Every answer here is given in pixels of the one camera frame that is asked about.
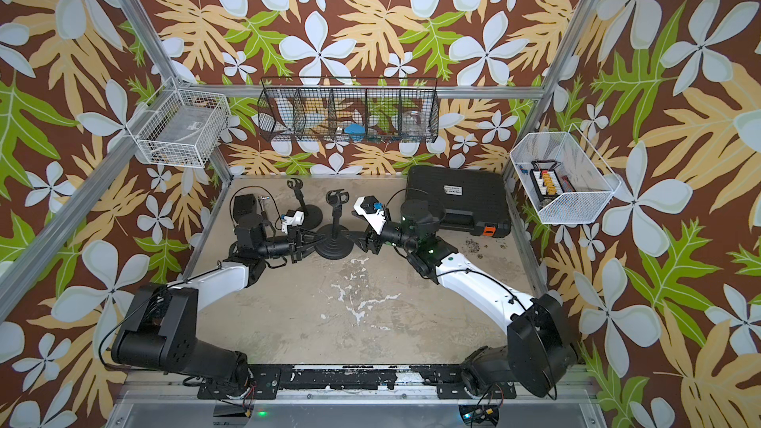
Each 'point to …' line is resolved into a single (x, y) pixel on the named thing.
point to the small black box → (243, 204)
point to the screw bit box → (545, 178)
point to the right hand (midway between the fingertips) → (348, 221)
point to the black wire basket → (350, 110)
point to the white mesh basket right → (567, 181)
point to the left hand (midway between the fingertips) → (326, 237)
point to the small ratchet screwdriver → (265, 197)
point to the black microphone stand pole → (297, 184)
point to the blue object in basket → (355, 129)
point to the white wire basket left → (180, 127)
